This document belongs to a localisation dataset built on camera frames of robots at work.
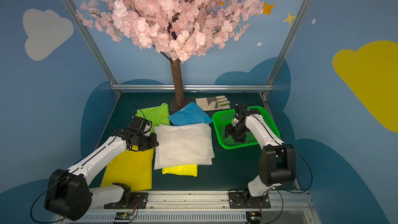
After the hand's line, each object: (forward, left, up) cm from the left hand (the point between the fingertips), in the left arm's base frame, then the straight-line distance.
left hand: (158, 141), depth 85 cm
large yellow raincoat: (-12, +13, -7) cm, 19 cm away
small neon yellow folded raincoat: (-13, -15, -7) cm, 21 cm away
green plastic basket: (+20, -37, -6) cm, 42 cm away
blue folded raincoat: (+26, -15, -9) cm, 32 cm away
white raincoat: (-1, -14, -2) cm, 14 cm away
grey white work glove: (+37, -32, -9) cm, 50 cm away
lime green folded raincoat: (+24, +7, -8) cm, 26 cm away
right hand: (+4, -40, +1) cm, 41 cm away
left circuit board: (-33, +12, -11) cm, 37 cm away
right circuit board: (-32, -50, -12) cm, 61 cm away
